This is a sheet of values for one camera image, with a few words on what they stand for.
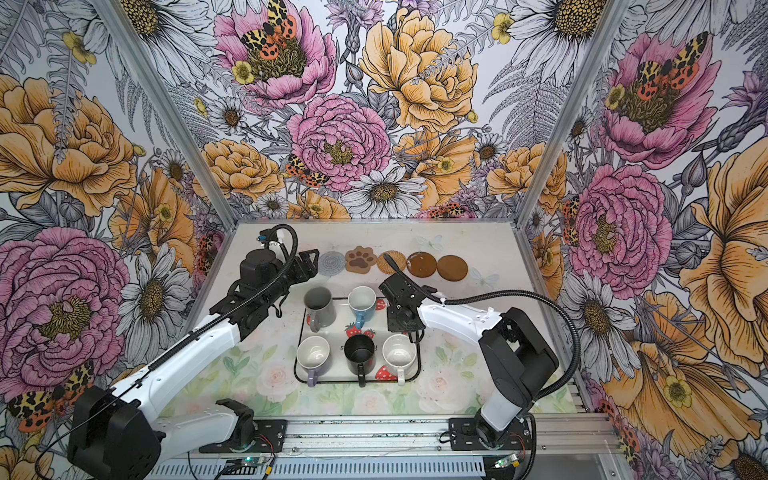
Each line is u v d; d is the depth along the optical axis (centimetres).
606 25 73
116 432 39
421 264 109
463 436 73
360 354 85
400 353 86
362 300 94
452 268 108
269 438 73
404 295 70
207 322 52
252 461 71
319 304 89
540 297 47
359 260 111
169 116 89
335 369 84
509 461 71
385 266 108
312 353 85
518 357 45
